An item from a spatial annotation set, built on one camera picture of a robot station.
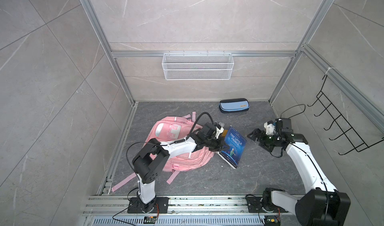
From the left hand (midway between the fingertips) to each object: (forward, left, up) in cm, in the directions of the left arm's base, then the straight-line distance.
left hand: (230, 145), depth 81 cm
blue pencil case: (+39, -13, -10) cm, 43 cm away
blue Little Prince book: (0, -2, -3) cm, 4 cm away
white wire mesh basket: (+52, +16, +17) cm, 57 cm away
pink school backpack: (+17, +33, -7) cm, 38 cm away
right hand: (+3, -13, +2) cm, 13 cm away
